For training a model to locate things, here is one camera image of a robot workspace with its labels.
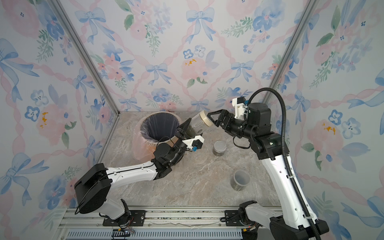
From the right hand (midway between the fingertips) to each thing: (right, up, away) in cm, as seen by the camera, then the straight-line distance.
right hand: (214, 118), depth 61 cm
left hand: (-8, -2, +6) cm, 11 cm away
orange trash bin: (-31, -4, +27) cm, 41 cm away
